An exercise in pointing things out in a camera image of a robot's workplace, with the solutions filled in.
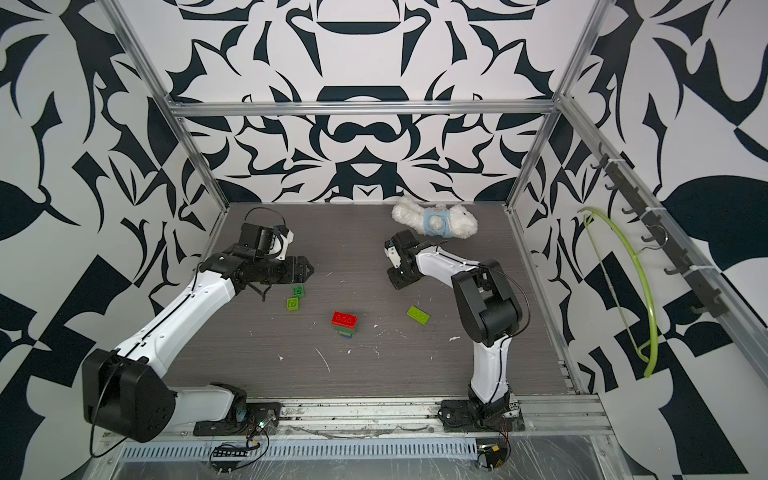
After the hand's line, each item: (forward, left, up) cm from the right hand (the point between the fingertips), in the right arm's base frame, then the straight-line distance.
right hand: (399, 273), depth 99 cm
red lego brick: (-19, +15, +7) cm, 25 cm away
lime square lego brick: (-11, +33, +1) cm, 34 cm away
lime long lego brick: (-13, -6, -2) cm, 15 cm away
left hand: (-6, +28, +15) cm, 32 cm away
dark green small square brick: (-7, +31, +1) cm, 32 cm away
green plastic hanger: (-35, -46, +24) cm, 63 cm away
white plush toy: (+15, -13, +9) cm, 22 cm away
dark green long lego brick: (-20, +15, +2) cm, 25 cm away
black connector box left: (-47, +45, -4) cm, 65 cm away
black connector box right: (-47, -21, -5) cm, 52 cm away
